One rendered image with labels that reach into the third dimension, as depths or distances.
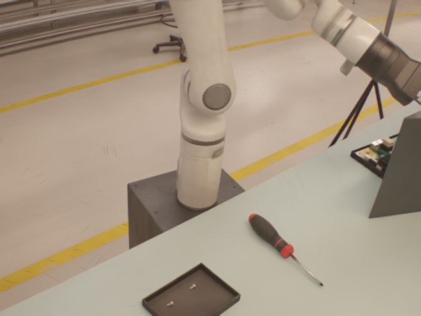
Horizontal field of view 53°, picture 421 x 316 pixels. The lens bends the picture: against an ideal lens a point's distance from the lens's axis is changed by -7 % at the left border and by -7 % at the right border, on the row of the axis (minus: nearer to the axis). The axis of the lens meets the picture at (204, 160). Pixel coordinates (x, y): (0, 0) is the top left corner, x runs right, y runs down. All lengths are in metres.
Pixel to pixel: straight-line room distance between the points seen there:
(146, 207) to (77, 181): 1.52
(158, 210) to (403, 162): 0.52
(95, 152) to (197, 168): 1.83
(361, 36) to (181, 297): 0.51
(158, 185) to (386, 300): 0.60
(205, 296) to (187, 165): 0.37
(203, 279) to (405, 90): 0.45
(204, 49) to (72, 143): 2.10
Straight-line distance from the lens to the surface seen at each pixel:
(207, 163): 0.93
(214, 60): 0.81
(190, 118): 0.91
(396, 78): 0.81
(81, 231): 2.21
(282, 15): 0.82
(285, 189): 0.85
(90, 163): 2.64
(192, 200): 0.98
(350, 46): 0.80
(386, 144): 1.04
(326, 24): 0.80
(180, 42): 4.13
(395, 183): 0.82
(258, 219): 0.74
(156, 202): 1.02
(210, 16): 0.78
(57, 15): 4.16
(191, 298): 0.64
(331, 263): 0.74
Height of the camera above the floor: 1.50
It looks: 34 degrees down
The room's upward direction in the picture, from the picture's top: 6 degrees clockwise
